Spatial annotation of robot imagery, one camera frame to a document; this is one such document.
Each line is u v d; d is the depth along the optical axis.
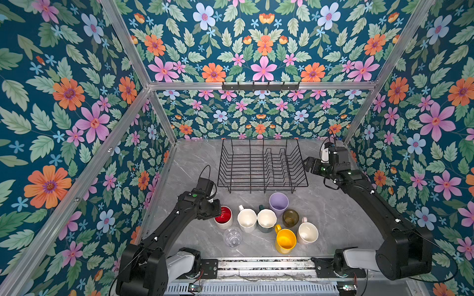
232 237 0.82
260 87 0.93
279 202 0.84
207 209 0.70
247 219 0.85
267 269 0.75
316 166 0.73
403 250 0.40
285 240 0.80
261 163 1.05
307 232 0.83
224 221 0.79
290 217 0.86
